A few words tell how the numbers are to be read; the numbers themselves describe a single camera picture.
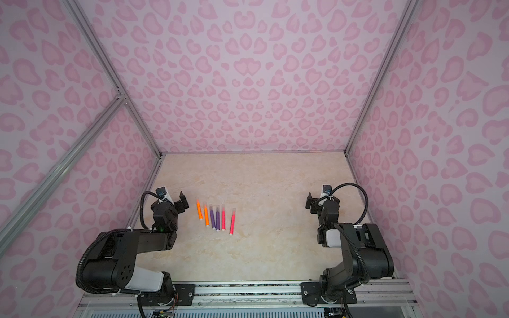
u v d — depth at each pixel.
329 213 0.70
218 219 0.93
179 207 0.82
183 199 0.84
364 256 0.43
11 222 0.51
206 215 0.94
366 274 0.43
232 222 0.92
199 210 0.95
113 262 0.44
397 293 0.74
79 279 0.40
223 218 0.93
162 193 0.76
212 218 0.93
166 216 0.69
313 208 0.83
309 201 0.85
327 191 0.78
